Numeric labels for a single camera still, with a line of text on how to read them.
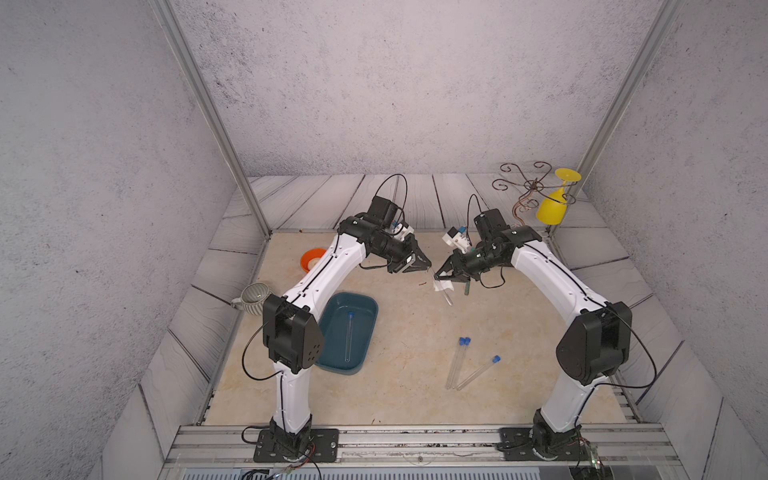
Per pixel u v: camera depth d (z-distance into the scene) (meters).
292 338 0.49
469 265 0.73
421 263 0.77
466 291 1.02
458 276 0.72
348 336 0.92
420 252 0.77
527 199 0.92
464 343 0.90
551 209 0.98
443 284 0.78
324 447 0.73
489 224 0.68
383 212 0.67
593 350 0.47
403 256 0.72
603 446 0.74
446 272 0.78
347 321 0.95
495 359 0.87
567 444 0.67
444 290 0.77
